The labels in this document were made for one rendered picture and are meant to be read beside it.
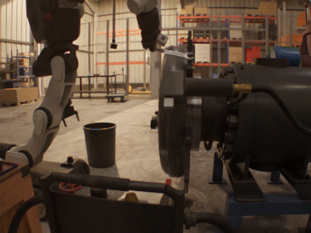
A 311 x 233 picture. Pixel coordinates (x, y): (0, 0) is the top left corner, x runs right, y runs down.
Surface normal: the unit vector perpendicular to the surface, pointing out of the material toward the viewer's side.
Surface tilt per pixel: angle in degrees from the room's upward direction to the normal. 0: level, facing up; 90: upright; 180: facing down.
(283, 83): 48
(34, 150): 90
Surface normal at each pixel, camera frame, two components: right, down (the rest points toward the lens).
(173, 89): -0.14, -0.22
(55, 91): -0.41, 0.47
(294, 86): -0.11, -0.47
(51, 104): -0.17, 0.17
